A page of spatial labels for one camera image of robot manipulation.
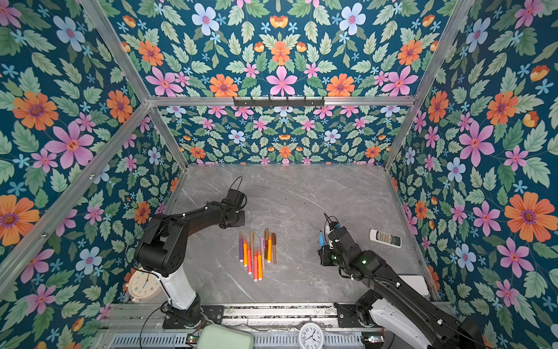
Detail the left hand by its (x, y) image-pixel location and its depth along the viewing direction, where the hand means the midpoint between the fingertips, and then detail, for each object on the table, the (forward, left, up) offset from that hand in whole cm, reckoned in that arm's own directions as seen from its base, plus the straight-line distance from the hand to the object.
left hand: (240, 215), depth 97 cm
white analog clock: (-47, -27, +1) cm, 54 cm away
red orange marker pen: (-23, -8, -2) cm, 24 cm away
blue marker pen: (-18, -34, +8) cm, 39 cm away
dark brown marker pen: (-13, -15, -3) cm, 20 cm away
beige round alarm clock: (-27, +33, 0) cm, 43 cm away
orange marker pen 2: (-16, -13, -2) cm, 21 cm away
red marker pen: (-20, -5, -2) cm, 21 cm away
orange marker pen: (-17, -3, -3) cm, 17 cm away
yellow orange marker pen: (-23, -9, -2) cm, 25 cm away
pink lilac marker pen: (-16, -10, -2) cm, 19 cm away
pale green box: (-45, +4, +1) cm, 45 cm away
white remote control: (-15, -62, -1) cm, 64 cm away
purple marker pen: (-15, -1, -2) cm, 15 cm away
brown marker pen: (-12, -12, -2) cm, 17 cm away
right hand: (-21, -32, +6) cm, 39 cm away
